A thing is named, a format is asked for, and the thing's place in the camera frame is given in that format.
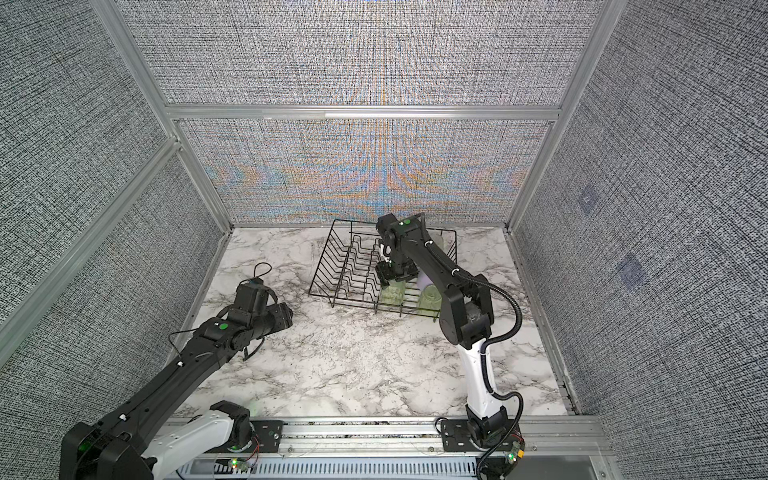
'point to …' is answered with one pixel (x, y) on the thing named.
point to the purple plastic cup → (422, 280)
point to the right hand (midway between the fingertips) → (395, 280)
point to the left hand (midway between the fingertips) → (285, 314)
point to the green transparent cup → (430, 301)
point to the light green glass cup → (393, 294)
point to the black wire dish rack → (347, 275)
